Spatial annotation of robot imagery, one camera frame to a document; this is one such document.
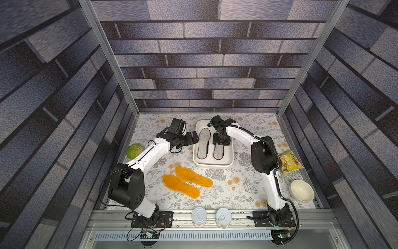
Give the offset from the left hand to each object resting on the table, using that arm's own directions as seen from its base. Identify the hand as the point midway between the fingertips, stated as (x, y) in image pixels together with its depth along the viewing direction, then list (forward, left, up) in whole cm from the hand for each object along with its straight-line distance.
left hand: (193, 138), depth 86 cm
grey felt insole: (+10, -6, -14) cm, 18 cm away
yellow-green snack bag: (-8, -57, -11) cm, 59 cm away
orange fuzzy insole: (-16, +3, -15) cm, 22 cm away
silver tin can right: (-37, -15, -10) cm, 42 cm away
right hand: (+6, -15, -12) cm, 21 cm away
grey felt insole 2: (-1, -15, -12) cm, 20 cm away
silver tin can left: (-37, -4, -10) cm, 38 cm away
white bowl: (-24, -59, -14) cm, 65 cm away
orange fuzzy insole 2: (-20, +11, -16) cm, 28 cm away
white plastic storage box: (-6, -21, -14) cm, 26 cm away
